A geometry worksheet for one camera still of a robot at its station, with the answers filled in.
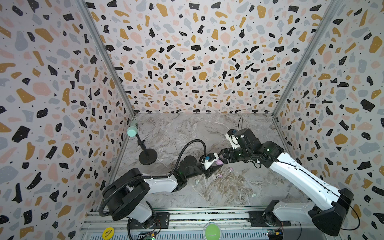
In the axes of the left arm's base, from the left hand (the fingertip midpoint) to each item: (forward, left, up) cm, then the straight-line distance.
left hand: (223, 159), depth 75 cm
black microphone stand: (+12, +44, -17) cm, 49 cm away
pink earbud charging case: (-2, +3, +2) cm, 4 cm away
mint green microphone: (+7, +42, +15) cm, 45 cm away
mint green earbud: (-4, +13, -18) cm, 23 cm away
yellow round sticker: (-28, +55, -18) cm, 64 cm away
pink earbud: (-1, -1, -19) cm, 19 cm away
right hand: (+1, 0, +5) cm, 5 cm away
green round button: (-28, +6, -17) cm, 33 cm away
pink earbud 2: (+3, -8, -19) cm, 21 cm away
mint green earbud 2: (-12, -18, -18) cm, 28 cm away
